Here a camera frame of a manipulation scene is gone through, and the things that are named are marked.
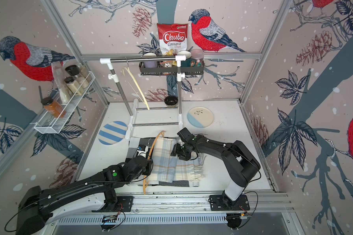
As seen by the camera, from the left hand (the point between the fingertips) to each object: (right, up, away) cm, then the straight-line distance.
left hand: (155, 160), depth 79 cm
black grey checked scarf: (-17, +6, +17) cm, 25 cm away
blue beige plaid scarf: (+7, -6, +3) cm, 9 cm away
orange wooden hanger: (-5, -11, -5) cm, 13 cm away
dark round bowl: (+6, +36, +40) cm, 54 cm away
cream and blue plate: (+30, +23, +32) cm, 49 cm away
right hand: (+10, 0, +8) cm, 13 cm away
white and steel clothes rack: (-21, +27, +25) cm, 43 cm away
